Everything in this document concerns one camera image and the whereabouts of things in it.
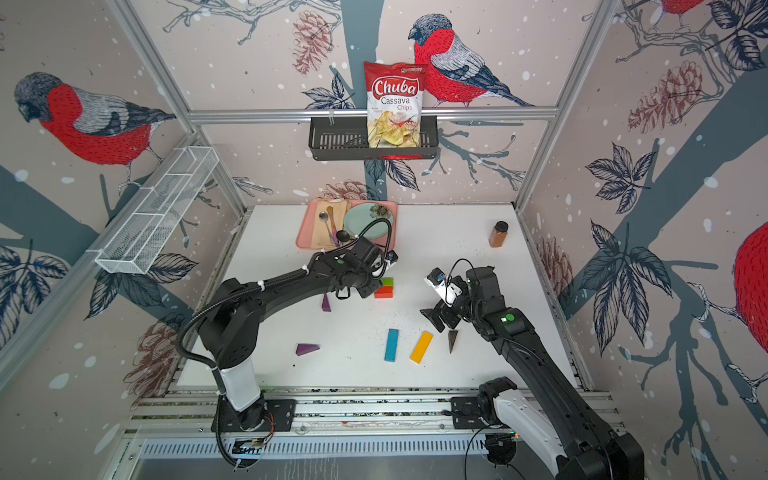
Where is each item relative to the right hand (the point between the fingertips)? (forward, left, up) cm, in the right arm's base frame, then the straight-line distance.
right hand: (436, 293), depth 80 cm
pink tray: (+34, +48, -13) cm, 60 cm away
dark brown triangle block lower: (-6, -6, -13) cm, 16 cm away
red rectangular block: (+1, +14, -2) cm, 14 cm away
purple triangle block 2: (-11, +37, -14) cm, 41 cm away
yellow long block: (-9, +3, -16) cm, 19 cm away
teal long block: (-9, +12, -15) cm, 22 cm away
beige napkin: (+31, +41, -13) cm, 53 cm away
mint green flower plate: (+42, +28, -14) cm, 52 cm away
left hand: (+9, +17, -5) cm, 20 cm away
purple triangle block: (+1, +33, -12) cm, 35 cm away
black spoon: (+30, +32, -13) cm, 46 cm away
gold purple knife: (+36, +37, -13) cm, 53 cm away
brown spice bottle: (+29, -24, -8) cm, 39 cm away
